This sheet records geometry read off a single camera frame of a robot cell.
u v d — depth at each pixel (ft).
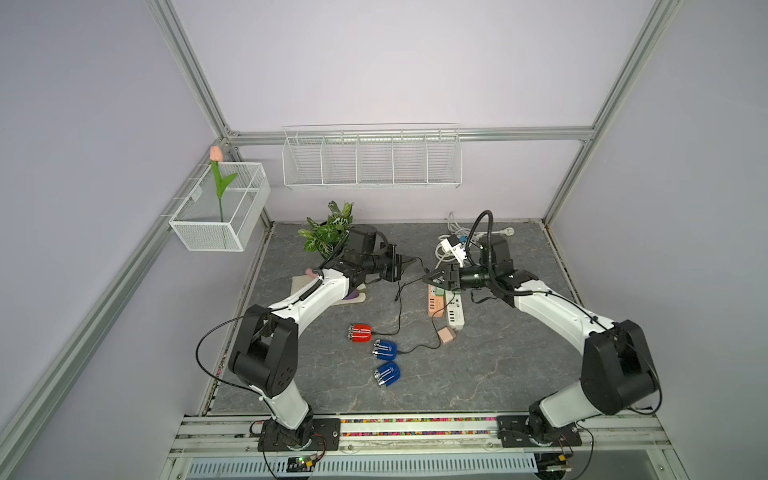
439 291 3.12
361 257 2.23
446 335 2.91
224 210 2.65
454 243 2.50
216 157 2.73
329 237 2.78
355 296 3.18
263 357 1.50
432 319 3.00
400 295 3.18
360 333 2.92
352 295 3.17
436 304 3.08
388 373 2.65
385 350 2.78
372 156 3.20
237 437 2.47
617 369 1.44
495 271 2.19
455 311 3.03
